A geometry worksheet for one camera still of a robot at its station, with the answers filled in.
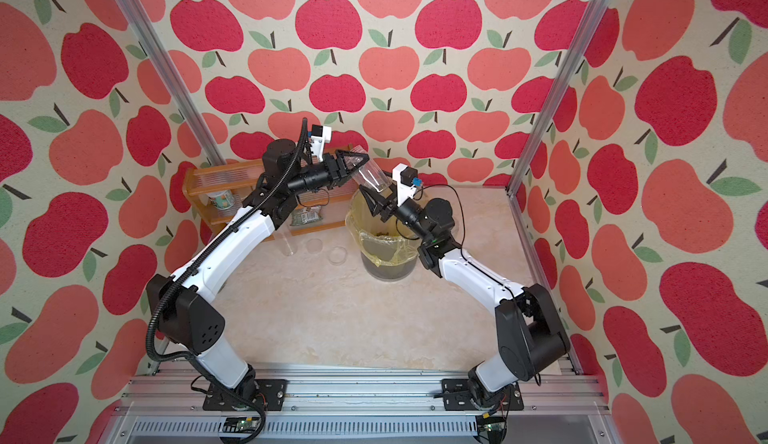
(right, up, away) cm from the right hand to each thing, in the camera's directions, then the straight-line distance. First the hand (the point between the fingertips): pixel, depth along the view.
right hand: (373, 184), depth 70 cm
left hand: (-1, +3, -2) cm, 4 cm away
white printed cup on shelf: (-48, -3, +22) cm, 53 cm away
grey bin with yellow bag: (+3, -17, +8) cm, 19 cm away
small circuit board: (-33, -58, +1) cm, 67 cm away
